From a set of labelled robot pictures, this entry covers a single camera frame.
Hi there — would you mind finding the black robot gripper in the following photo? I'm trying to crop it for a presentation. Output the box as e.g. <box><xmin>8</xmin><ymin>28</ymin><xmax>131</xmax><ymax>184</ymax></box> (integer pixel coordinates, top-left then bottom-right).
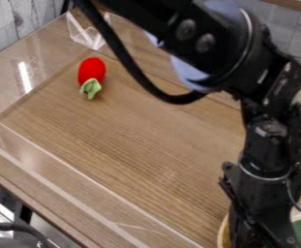
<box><xmin>220</xmin><ymin>161</ymin><xmax>301</xmax><ymax>248</ymax></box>

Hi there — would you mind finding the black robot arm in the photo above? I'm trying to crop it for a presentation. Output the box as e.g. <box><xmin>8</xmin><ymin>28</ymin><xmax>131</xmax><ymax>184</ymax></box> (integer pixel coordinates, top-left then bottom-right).
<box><xmin>78</xmin><ymin>0</ymin><xmax>301</xmax><ymax>248</ymax></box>

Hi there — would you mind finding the black device under table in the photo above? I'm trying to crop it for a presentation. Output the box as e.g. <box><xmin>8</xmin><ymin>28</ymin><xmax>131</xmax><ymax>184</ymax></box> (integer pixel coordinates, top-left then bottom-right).
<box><xmin>0</xmin><ymin>221</ymin><xmax>62</xmax><ymax>248</ymax></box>

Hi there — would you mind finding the red plush strawberry toy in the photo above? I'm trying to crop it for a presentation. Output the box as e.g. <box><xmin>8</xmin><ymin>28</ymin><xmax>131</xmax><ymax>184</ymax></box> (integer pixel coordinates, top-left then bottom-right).
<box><xmin>78</xmin><ymin>57</ymin><xmax>107</xmax><ymax>100</ymax></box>

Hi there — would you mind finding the clear acrylic tray wall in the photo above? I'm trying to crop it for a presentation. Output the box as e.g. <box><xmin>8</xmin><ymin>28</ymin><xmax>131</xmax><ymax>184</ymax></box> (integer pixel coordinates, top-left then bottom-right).
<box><xmin>0</xmin><ymin>123</ymin><xmax>202</xmax><ymax>248</ymax></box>

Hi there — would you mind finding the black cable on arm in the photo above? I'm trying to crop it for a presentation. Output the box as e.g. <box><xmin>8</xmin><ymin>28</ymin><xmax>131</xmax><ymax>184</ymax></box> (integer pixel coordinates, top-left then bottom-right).
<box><xmin>72</xmin><ymin>0</ymin><xmax>210</xmax><ymax>106</ymax></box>

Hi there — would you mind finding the clear acrylic corner bracket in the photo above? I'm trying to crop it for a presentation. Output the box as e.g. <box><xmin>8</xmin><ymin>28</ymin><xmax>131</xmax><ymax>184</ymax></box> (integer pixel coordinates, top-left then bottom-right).
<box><xmin>66</xmin><ymin>12</ymin><xmax>107</xmax><ymax>50</ymax></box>

